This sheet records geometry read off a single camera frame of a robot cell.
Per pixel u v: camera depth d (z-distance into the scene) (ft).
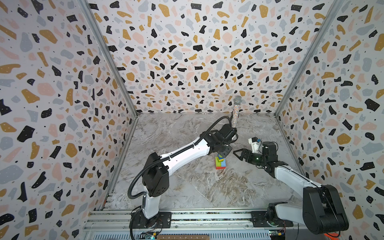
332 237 2.22
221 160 2.94
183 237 2.21
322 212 1.37
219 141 1.90
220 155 2.38
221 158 2.94
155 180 1.72
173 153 1.62
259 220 2.39
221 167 3.00
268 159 2.29
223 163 2.95
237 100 2.81
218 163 2.96
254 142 2.67
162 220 2.40
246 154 2.56
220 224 2.41
